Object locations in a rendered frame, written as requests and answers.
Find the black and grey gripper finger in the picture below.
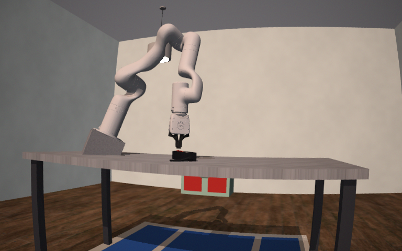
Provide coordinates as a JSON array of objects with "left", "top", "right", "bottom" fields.
[
  {"left": 168, "top": 132, "right": 180, "bottom": 149},
  {"left": 179, "top": 134, "right": 189, "bottom": 149}
]

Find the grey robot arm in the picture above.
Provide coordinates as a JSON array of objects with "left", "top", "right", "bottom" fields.
[{"left": 94, "top": 24, "right": 203, "bottom": 141}]

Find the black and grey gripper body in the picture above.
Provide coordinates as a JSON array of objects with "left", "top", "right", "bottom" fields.
[{"left": 169, "top": 113, "right": 190, "bottom": 134}]

